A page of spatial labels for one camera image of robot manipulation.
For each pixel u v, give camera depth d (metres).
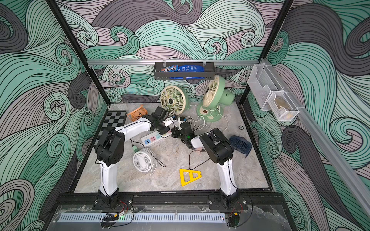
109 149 0.53
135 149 0.88
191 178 0.81
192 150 0.88
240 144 0.81
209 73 0.95
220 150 0.53
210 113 1.07
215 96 0.86
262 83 0.78
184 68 0.92
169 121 0.87
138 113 1.04
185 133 0.80
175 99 1.06
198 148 0.76
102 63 1.00
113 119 1.05
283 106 0.66
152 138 0.95
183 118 0.92
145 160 0.78
